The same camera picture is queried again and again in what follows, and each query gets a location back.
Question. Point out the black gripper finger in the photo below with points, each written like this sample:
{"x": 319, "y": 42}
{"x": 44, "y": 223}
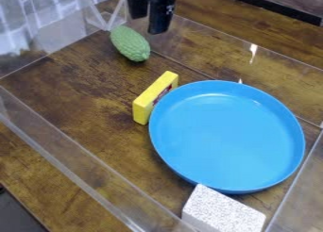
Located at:
{"x": 137, "y": 8}
{"x": 161, "y": 15}

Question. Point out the green bumpy gourd toy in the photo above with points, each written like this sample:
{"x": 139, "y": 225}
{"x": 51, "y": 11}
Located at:
{"x": 130, "y": 43}

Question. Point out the blue round tray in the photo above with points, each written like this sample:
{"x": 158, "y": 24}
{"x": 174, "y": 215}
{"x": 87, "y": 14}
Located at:
{"x": 228, "y": 136}

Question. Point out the yellow rectangular block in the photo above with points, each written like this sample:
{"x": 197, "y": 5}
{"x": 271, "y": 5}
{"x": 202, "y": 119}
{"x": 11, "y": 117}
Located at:
{"x": 151, "y": 95}

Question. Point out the white speckled foam block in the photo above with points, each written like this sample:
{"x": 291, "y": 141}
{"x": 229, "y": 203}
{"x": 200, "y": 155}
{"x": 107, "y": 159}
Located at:
{"x": 213, "y": 212}

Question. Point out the clear acrylic enclosure wall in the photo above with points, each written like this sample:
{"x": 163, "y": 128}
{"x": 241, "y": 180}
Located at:
{"x": 76, "y": 159}

